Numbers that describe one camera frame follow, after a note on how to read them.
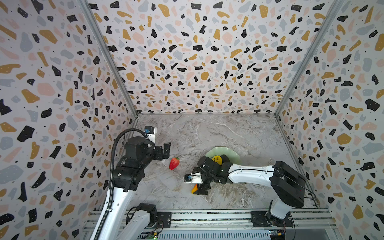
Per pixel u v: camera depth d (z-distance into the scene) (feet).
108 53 2.81
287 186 1.48
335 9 2.35
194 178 2.30
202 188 2.33
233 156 3.04
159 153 1.99
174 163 2.95
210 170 2.13
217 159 2.95
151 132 1.90
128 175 1.47
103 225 1.27
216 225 2.40
